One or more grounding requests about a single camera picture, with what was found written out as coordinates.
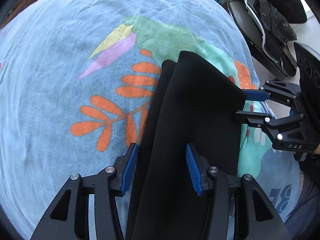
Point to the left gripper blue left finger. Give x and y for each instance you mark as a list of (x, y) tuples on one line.
[(125, 166)]

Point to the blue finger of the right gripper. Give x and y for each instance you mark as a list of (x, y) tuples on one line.
[(256, 95), (253, 119)]

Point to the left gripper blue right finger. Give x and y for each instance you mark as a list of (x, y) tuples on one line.
[(197, 166)]

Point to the black pants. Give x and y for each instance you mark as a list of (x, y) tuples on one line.
[(194, 103)]

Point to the person's right hand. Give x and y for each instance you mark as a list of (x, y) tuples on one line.
[(317, 150)]

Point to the black garment on chair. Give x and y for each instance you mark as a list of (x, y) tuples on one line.
[(274, 22)]

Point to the black office chair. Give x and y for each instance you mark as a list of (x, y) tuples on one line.
[(264, 47)]

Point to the blue patterned bed sheet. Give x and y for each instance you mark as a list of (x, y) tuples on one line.
[(77, 79)]

